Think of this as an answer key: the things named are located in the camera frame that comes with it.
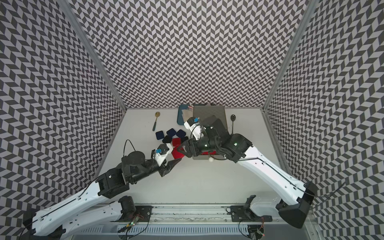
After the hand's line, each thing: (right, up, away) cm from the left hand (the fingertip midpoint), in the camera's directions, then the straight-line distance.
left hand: (175, 155), depth 65 cm
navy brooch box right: (-2, +6, +38) cm, 38 cm away
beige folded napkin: (+1, +21, +49) cm, 54 cm away
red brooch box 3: (-5, +1, +35) cm, 36 cm away
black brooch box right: (0, +3, +35) cm, 35 cm away
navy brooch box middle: (-9, +7, +38) cm, 40 cm away
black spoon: (+35, +17, +44) cm, 59 cm away
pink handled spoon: (+3, +27, +54) cm, 61 cm away
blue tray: (-4, +17, +47) cm, 50 cm away
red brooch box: (+1, +2, -5) cm, 6 cm away
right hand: (+4, +3, -3) cm, 5 cm away
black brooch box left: (-11, +3, +34) cm, 36 cm away
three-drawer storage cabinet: (+12, +21, +24) cm, 34 cm away
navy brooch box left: (-17, +6, +36) cm, 40 cm away
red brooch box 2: (+13, +3, -8) cm, 15 cm away
